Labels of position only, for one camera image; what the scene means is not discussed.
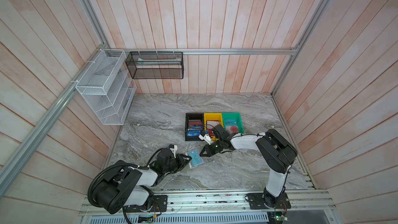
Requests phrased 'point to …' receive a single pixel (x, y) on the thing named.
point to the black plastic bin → (194, 126)
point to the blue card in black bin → (193, 133)
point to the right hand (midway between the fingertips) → (201, 154)
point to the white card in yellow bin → (211, 124)
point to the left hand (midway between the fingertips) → (191, 162)
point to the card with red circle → (232, 129)
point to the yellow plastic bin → (214, 116)
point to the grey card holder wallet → (190, 164)
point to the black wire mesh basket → (155, 65)
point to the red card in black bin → (195, 123)
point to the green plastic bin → (232, 123)
